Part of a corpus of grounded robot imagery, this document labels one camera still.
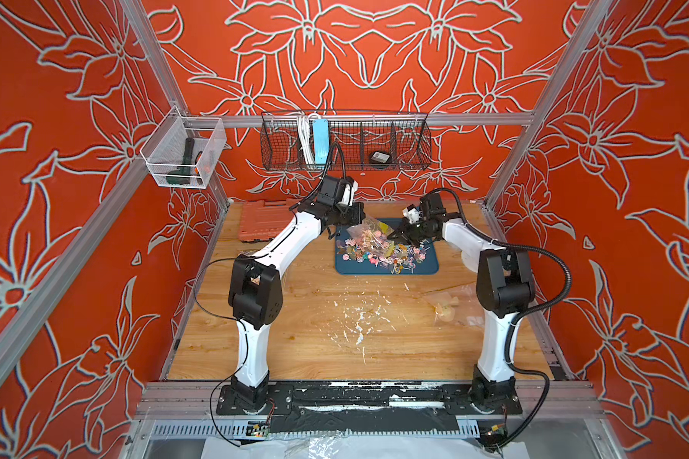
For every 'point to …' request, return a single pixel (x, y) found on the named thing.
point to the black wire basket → (344, 141)
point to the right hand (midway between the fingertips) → (390, 232)
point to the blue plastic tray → (429, 266)
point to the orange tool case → (261, 221)
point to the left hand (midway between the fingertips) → (365, 211)
